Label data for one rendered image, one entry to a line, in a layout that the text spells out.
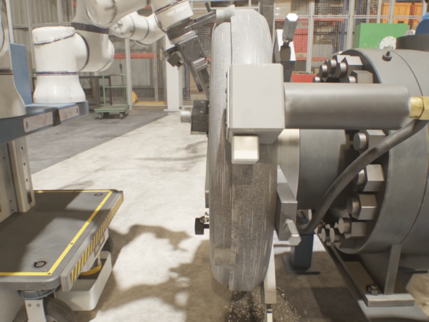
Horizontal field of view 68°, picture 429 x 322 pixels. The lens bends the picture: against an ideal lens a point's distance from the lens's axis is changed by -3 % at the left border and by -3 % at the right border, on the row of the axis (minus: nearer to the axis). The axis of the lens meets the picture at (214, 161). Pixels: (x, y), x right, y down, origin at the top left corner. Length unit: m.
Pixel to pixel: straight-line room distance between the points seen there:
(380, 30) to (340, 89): 7.70
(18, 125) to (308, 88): 0.72
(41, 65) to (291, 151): 0.96
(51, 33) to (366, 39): 7.33
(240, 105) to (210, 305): 0.94
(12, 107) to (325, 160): 0.77
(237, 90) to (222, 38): 0.24
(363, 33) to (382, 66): 7.28
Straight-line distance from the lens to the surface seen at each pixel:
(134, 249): 1.68
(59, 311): 1.12
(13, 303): 1.24
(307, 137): 0.82
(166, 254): 1.61
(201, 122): 1.02
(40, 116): 1.07
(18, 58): 1.34
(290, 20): 0.58
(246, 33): 0.70
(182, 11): 0.83
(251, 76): 0.50
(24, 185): 1.40
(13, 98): 0.94
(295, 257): 1.49
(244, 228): 0.62
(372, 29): 8.18
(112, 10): 0.79
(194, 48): 0.81
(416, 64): 0.90
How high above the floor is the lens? 0.81
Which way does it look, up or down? 14 degrees down
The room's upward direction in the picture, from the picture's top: straight up
